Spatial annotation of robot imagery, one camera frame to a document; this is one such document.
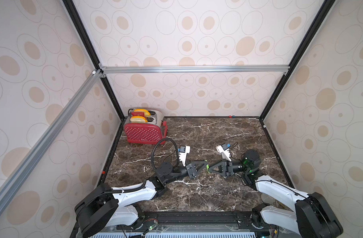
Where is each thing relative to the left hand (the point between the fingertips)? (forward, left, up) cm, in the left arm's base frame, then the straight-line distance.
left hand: (210, 169), depth 64 cm
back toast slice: (+41, +36, -6) cm, 54 cm away
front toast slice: (+34, +40, -5) cm, 53 cm away
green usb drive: (+1, +1, -1) cm, 2 cm away
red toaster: (+31, +33, -14) cm, 47 cm away
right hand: (-1, -1, -4) cm, 4 cm away
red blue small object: (+61, -29, -28) cm, 73 cm away
